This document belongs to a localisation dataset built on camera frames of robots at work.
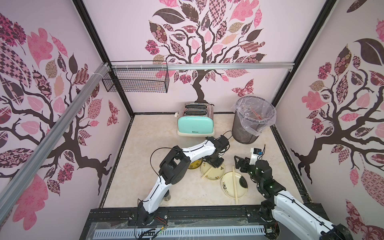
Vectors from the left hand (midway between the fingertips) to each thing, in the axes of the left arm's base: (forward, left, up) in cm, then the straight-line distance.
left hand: (214, 167), depth 90 cm
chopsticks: (-12, -10, +2) cm, 16 cm away
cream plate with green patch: (-11, -6, 0) cm, 13 cm away
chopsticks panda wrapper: (-2, +3, +3) cm, 4 cm away
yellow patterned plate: (+2, +12, 0) cm, 12 cm away
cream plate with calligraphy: (-5, 0, +2) cm, 6 cm away
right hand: (+2, -14, +10) cm, 18 cm away
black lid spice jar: (-17, +28, -1) cm, 33 cm away
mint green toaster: (+26, +12, +16) cm, 32 cm away
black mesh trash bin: (+19, -18, +7) cm, 27 cm away
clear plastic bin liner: (+30, -29, +16) cm, 45 cm away
